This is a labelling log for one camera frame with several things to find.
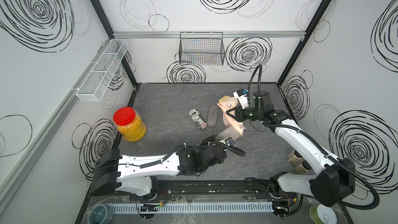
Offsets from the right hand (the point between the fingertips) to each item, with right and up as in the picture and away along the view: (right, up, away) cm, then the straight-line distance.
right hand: (228, 113), depth 76 cm
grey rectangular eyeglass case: (0, -9, -4) cm, 9 cm away
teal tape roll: (-58, -43, -9) cm, 73 cm away
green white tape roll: (+37, -41, -12) cm, 56 cm away
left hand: (-5, -13, -4) cm, 15 cm away
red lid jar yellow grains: (-51, -6, +3) cm, 51 cm away
